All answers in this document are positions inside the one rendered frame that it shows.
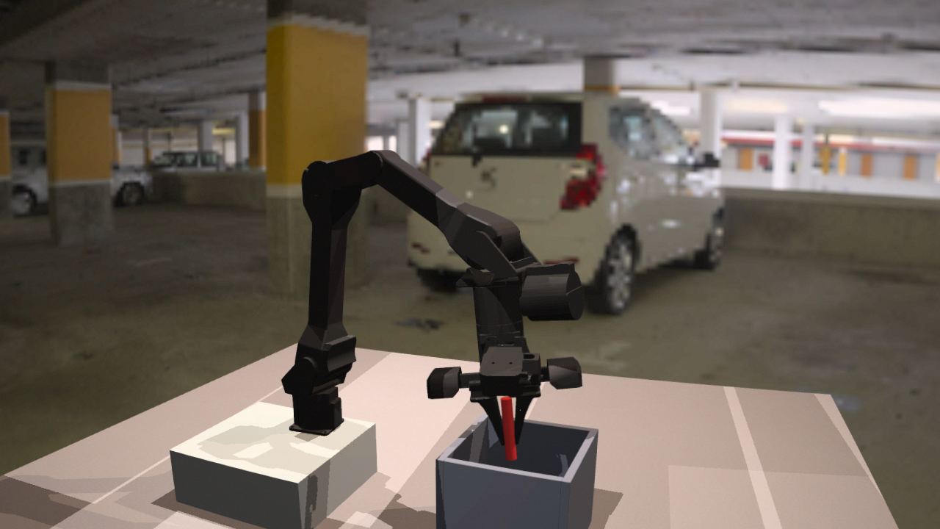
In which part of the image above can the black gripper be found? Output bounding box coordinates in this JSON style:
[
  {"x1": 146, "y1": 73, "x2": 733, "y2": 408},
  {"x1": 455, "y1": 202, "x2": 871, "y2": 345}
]
[{"x1": 427, "y1": 320, "x2": 582, "y2": 445}]

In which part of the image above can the red peg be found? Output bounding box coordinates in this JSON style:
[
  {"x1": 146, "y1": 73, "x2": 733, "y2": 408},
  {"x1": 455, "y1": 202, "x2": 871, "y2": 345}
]
[{"x1": 500, "y1": 397, "x2": 516, "y2": 461}]

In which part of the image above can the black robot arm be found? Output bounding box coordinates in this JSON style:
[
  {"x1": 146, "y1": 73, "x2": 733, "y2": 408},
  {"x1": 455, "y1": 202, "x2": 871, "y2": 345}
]
[{"x1": 281, "y1": 150, "x2": 585, "y2": 436}]

